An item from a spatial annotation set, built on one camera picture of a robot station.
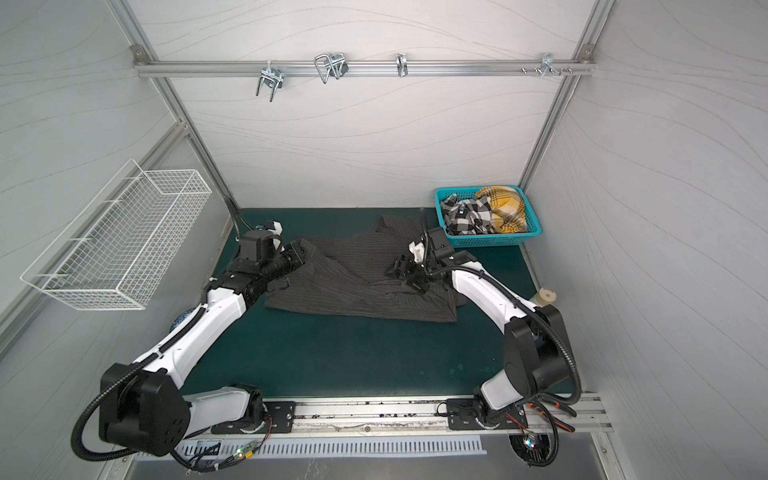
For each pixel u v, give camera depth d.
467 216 1.05
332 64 0.77
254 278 0.59
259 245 0.62
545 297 0.83
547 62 0.77
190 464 0.67
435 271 0.62
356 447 0.70
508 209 1.05
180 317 0.86
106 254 0.66
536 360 0.44
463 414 0.73
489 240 1.04
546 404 0.72
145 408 0.39
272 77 0.80
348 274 0.95
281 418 0.74
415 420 0.73
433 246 0.69
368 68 0.78
